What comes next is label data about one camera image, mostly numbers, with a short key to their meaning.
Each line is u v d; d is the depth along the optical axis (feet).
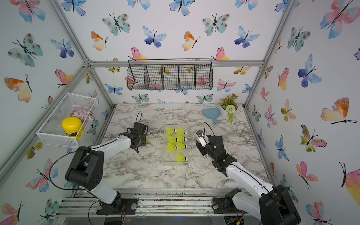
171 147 3.00
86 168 1.50
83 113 2.25
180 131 3.31
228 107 3.25
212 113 3.86
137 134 2.39
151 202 2.51
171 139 3.11
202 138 2.29
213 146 2.02
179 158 2.92
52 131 2.09
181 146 3.06
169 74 3.23
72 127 2.08
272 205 1.30
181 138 3.17
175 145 3.07
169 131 3.28
